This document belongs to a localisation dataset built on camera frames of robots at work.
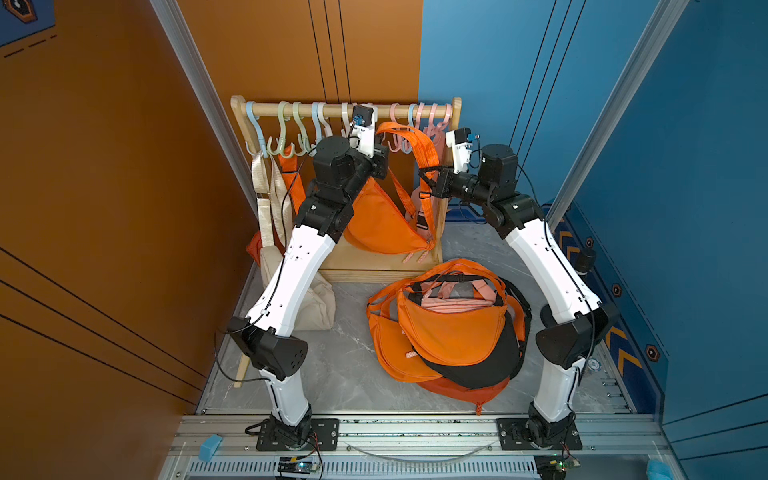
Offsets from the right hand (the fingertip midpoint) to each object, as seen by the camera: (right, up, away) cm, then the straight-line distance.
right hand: (422, 171), depth 70 cm
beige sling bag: (-39, -6, +10) cm, 41 cm away
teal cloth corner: (+53, -68, -3) cm, 87 cm away
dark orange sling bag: (+14, -56, +6) cm, 58 cm away
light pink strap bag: (+1, -12, +27) cm, 30 cm away
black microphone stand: (+43, -22, +7) cm, 48 cm away
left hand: (-9, +8, -6) cm, 14 cm away
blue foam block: (-51, -66, +2) cm, 84 cm away
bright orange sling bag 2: (-9, -10, +12) cm, 18 cm away
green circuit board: (-30, -70, +1) cm, 76 cm away
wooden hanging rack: (-23, -24, +37) cm, 50 cm away
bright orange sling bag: (-6, -46, +10) cm, 48 cm away
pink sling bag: (+14, -34, +29) cm, 47 cm away
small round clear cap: (+47, -49, +9) cm, 69 cm away
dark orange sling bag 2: (-5, -30, +13) cm, 33 cm away
